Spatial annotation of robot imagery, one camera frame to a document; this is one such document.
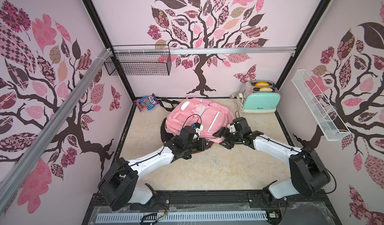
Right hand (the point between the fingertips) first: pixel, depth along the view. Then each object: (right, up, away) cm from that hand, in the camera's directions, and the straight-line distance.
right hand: (214, 140), depth 85 cm
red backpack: (-2, -1, -1) cm, 3 cm away
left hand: (-4, -3, -5) cm, 7 cm away
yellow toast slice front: (+37, +32, +16) cm, 51 cm away
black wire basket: (-59, +56, +37) cm, 89 cm away
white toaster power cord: (+21, +24, +22) cm, 39 cm away
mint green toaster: (+34, +27, +16) cm, 46 cm away
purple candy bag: (-50, +23, +29) cm, 62 cm away
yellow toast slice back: (+36, +36, +18) cm, 54 cm away
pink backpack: (-6, +15, +13) cm, 20 cm away
